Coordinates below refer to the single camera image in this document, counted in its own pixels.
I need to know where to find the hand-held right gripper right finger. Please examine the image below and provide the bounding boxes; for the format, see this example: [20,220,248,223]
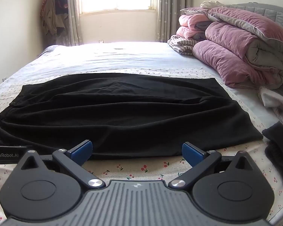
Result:
[168,142,258,189]

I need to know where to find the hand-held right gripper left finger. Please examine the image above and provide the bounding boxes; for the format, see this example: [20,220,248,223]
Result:
[16,140,106,189]

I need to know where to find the black pants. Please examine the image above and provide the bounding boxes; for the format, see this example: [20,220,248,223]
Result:
[0,73,264,162]

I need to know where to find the cherry print bed sheet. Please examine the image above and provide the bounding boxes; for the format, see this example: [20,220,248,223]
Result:
[0,65,283,226]

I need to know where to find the dark knit garment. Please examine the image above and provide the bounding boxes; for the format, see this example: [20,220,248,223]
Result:
[262,121,283,217]

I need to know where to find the white pink printed cloth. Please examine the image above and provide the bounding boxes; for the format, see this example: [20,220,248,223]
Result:
[258,87,283,126]

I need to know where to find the light blue bed sheet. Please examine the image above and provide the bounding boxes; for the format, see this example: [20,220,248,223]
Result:
[0,41,274,132]

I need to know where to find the striped folded cloth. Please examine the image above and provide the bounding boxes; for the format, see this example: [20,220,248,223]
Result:
[167,35,203,56]

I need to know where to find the purple grey folded quilt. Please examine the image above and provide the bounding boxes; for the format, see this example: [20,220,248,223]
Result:
[180,7,283,90]

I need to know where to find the pink folded quilt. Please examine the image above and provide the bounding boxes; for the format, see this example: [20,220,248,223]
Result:
[176,8,214,40]

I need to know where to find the grey star print curtain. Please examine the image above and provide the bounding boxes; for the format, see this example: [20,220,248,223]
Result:
[155,0,194,43]
[66,0,83,46]

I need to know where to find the hanging clothes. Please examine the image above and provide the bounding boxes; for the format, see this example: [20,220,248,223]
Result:
[40,0,69,37]

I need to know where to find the white crumpled cloth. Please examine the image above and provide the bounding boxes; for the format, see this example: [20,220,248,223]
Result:
[200,1,227,9]

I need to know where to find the grey padded headboard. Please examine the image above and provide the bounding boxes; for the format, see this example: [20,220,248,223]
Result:
[223,3,283,32]

